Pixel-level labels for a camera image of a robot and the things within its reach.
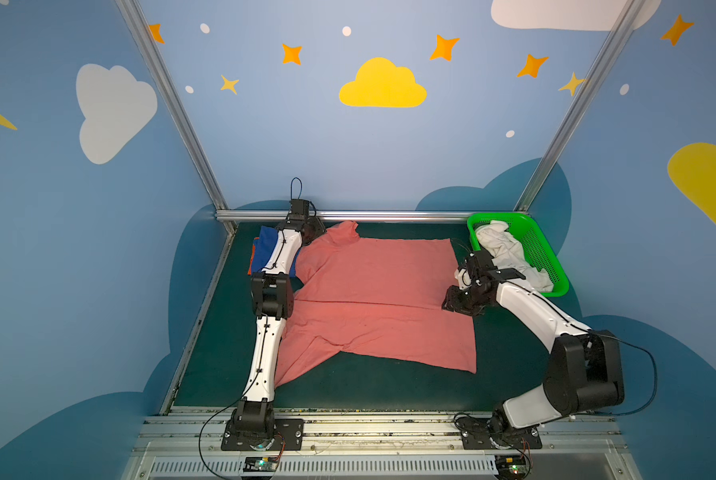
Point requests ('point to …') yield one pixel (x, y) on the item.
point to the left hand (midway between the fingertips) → (323, 228)
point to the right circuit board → (510, 466)
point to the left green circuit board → (260, 464)
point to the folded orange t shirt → (252, 256)
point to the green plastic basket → (536, 247)
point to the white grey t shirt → (493, 239)
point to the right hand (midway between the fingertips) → (452, 303)
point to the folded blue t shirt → (263, 247)
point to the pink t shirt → (376, 296)
